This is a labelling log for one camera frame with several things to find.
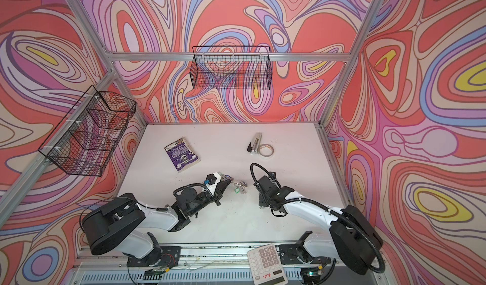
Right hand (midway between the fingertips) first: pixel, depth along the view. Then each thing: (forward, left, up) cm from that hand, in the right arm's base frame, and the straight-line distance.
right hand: (270, 201), depth 87 cm
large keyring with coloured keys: (+3, +14, +10) cm, 17 cm away
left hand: (+4, +17, +14) cm, 22 cm away
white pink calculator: (-25, +4, 0) cm, 26 cm away
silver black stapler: (+35, +4, +2) cm, 36 cm away
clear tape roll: (+31, -1, -1) cm, 31 cm away
